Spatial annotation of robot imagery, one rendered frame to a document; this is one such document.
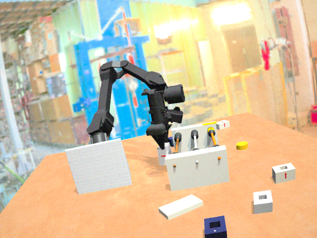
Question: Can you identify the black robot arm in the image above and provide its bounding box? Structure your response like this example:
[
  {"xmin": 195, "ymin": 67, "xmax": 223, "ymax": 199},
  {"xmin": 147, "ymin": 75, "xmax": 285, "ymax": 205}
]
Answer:
[{"xmin": 86, "ymin": 60, "xmax": 185, "ymax": 144}]

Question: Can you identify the yellow disc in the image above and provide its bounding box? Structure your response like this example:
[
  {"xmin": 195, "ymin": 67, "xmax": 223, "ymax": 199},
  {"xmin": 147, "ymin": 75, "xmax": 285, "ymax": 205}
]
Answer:
[{"xmin": 236, "ymin": 141, "xmax": 248, "ymax": 150}]

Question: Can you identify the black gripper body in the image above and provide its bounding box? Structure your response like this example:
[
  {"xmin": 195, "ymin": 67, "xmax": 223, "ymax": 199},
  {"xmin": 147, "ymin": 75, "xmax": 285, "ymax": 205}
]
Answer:
[{"xmin": 146, "ymin": 105, "xmax": 168, "ymax": 136}]

